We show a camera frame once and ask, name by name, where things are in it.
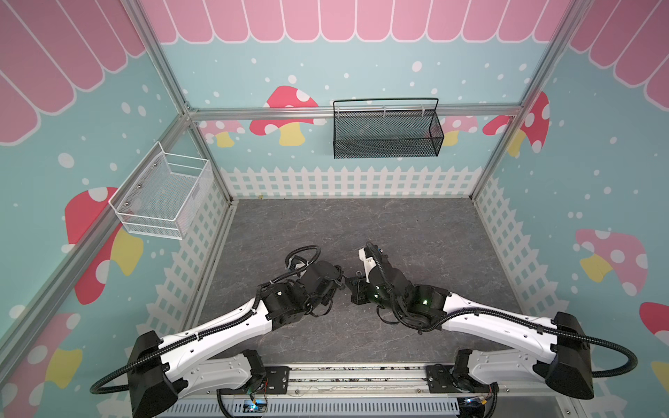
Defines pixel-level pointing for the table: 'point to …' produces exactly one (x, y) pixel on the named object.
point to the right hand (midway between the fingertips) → (343, 282)
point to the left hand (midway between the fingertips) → (344, 274)
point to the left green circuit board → (260, 406)
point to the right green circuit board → (474, 402)
